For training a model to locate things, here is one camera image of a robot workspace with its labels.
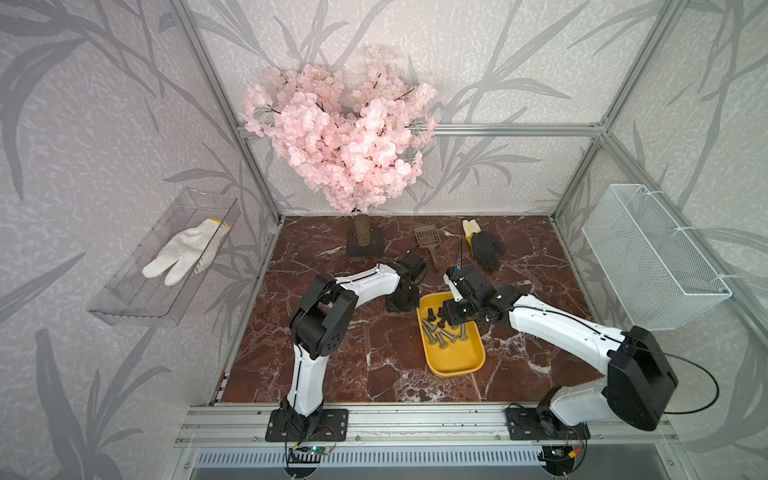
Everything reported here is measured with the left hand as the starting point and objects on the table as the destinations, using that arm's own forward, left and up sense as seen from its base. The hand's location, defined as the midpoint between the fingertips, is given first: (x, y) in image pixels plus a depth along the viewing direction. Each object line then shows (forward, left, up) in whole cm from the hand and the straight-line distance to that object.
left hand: (411, 308), depth 94 cm
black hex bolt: (-3, -6, +1) cm, 7 cm away
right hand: (-5, -10, +9) cm, 14 cm away
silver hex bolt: (-7, -6, +1) cm, 10 cm away
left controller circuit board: (-37, +23, 0) cm, 44 cm away
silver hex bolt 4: (-10, -12, +2) cm, 16 cm away
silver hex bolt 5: (-10, -15, +2) cm, 18 cm away
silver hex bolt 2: (-11, -6, +1) cm, 13 cm away
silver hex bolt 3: (-12, -9, +1) cm, 15 cm away
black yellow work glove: (+23, -27, +2) cm, 36 cm away
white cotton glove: (-2, +52, +32) cm, 61 cm away
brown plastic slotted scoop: (+31, -7, -1) cm, 32 cm away
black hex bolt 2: (-6, -9, +2) cm, 11 cm away
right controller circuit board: (-39, -35, -2) cm, 52 cm away
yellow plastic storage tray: (-13, -11, 0) cm, 17 cm away
